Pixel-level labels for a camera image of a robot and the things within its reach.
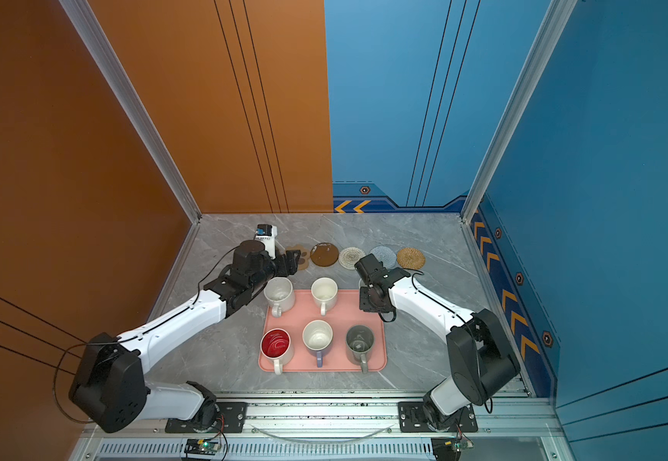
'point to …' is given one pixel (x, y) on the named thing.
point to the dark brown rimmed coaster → (324, 254)
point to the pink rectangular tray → (346, 314)
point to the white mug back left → (279, 295)
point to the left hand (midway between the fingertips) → (291, 249)
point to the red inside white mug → (275, 345)
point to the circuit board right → (448, 448)
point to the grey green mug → (360, 346)
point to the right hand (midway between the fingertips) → (367, 304)
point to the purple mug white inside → (318, 336)
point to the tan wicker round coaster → (411, 258)
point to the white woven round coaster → (348, 256)
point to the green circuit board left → (202, 447)
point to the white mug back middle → (324, 294)
